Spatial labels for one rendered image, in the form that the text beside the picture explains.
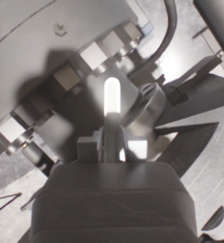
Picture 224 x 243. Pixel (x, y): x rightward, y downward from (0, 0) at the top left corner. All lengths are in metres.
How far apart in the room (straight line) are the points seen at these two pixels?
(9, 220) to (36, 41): 1.86
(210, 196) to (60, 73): 0.31
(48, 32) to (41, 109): 0.13
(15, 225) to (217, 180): 1.91
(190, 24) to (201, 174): 1.05
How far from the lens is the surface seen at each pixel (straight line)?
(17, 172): 1.65
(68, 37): 0.32
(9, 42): 0.33
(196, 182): 0.30
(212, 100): 0.37
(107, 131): 0.16
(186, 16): 1.25
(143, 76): 1.17
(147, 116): 0.42
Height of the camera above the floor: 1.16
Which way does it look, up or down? 72 degrees down
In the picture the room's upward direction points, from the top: 169 degrees counter-clockwise
